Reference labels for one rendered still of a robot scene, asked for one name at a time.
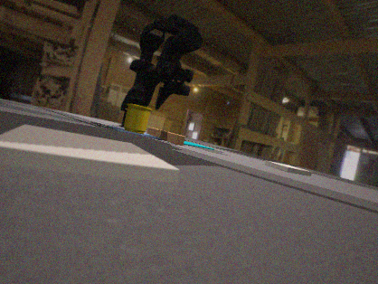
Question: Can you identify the yellow cup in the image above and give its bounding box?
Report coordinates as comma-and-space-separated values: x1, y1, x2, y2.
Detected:
124, 103, 153, 134

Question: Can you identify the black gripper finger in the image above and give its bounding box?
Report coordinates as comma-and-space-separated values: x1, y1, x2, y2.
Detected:
140, 76, 160, 105
156, 87, 178, 109

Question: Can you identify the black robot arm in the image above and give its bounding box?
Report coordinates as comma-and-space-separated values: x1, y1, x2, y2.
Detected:
120, 14, 203, 127

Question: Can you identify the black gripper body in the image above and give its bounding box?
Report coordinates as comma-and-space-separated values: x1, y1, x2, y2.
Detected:
129, 52, 190, 96

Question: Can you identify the orange flat strip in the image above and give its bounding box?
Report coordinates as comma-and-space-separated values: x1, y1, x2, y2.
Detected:
147, 127, 185, 146

